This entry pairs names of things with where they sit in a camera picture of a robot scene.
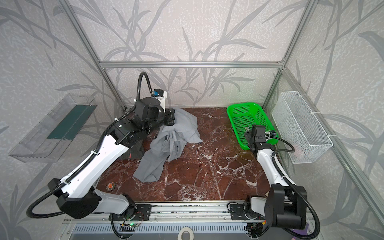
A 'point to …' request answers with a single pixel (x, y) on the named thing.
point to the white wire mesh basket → (296, 125)
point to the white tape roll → (185, 229)
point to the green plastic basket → (248, 114)
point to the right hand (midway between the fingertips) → (251, 131)
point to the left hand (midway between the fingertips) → (177, 106)
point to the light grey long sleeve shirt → (168, 142)
